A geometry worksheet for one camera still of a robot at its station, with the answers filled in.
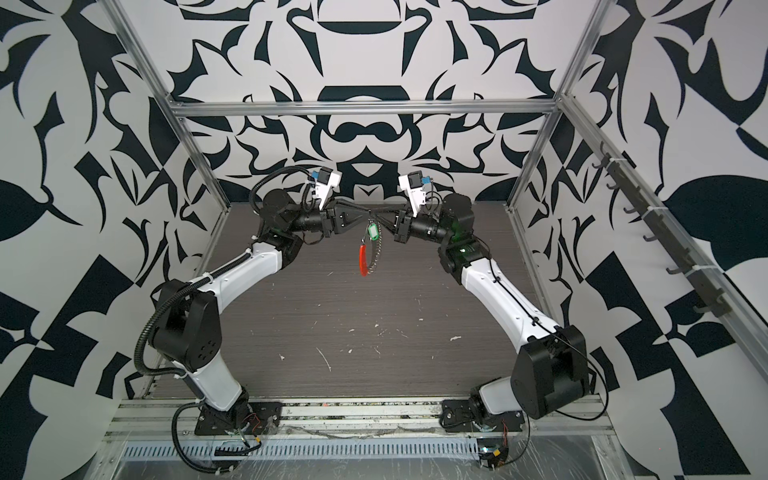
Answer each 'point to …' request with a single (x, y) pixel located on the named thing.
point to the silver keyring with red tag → (363, 250)
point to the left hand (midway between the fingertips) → (372, 208)
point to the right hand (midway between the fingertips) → (373, 215)
